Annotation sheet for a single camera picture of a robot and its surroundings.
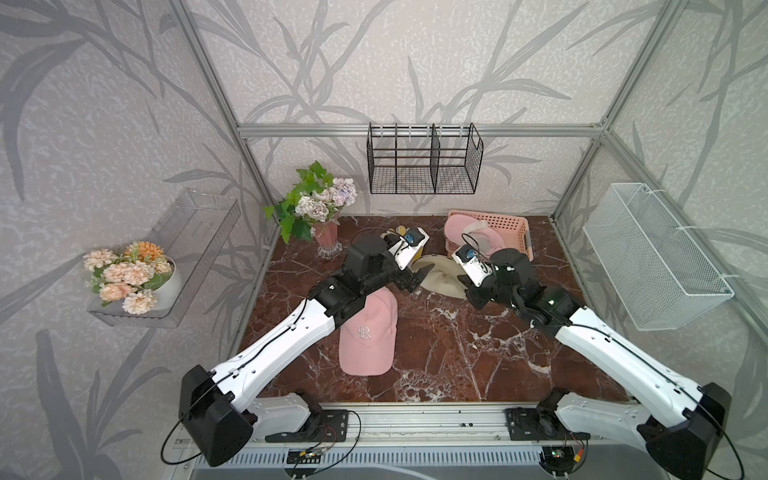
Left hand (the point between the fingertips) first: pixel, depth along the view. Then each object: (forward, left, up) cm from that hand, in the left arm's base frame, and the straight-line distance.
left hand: (421, 252), depth 71 cm
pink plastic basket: (+33, -39, -28) cm, 58 cm away
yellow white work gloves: (+34, +5, -30) cm, 46 cm away
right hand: (-1, -11, -7) cm, 13 cm away
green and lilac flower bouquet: (+20, +29, -2) cm, 36 cm away
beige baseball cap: (+4, -8, -17) cm, 20 cm away
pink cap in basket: (+29, -18, -23) cm, 41 cm away
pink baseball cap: (-12, +14, -27) cm, 32 cm away
